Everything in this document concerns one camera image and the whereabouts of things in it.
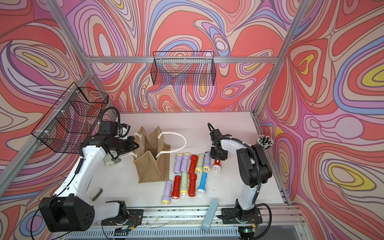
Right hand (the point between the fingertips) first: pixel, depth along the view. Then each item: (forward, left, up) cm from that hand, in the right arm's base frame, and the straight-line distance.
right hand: (218, 161), depth 94 cm
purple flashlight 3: (-22, +31, +4) cm, 38 cm away
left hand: (+1, +44, +20) cm, 49 cm away
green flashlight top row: (-7, +13, +4) cm, 15 cm away
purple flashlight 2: (-5, +8, +4) cm, 10 cm away
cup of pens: (+3, -26, +16) cm, 30 cm away
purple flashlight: (-2, +25, +5) cm, 26 cm away
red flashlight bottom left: (-20, +26, +4) cm, 33 cm away
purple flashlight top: (0, +21, +4) cm, 21 cm away
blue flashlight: (-18, +12, +4) cm, 22 cm away
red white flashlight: (-4, +2, +4) cm, 6 cm away
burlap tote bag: (-8, +36, +23) cm, 43 cm away
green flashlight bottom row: (-15, +22, +4) cm, 26 cm away
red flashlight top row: (0, +16, +4) cm, 16 cm away
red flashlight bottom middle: (-12, +17, +4) cm, 21 cm away
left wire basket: (+14, +79, +30) cm, 86 cm away
